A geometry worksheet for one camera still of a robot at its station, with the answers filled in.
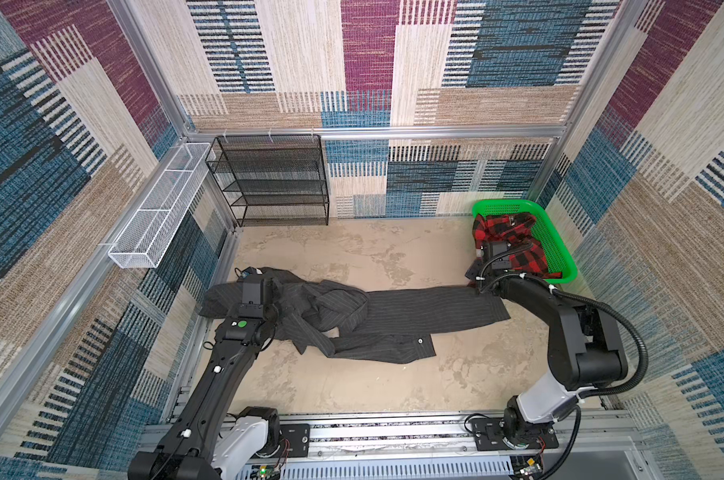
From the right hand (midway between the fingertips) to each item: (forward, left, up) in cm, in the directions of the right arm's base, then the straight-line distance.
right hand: (477, 274), depth 96 cm
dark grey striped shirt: (-13, +34, -6) cm, 37 cm away
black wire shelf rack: (+35, +67, +12) cm, 77 cm away
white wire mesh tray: (-5, +87, +27) cm, 91 cm away
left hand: (-11, +57, +10) cm, 59 cm away
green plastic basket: (+7, -29, 0) cm, 29 cm away
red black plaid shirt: (+19, -19, -2) cm, 27 cm away
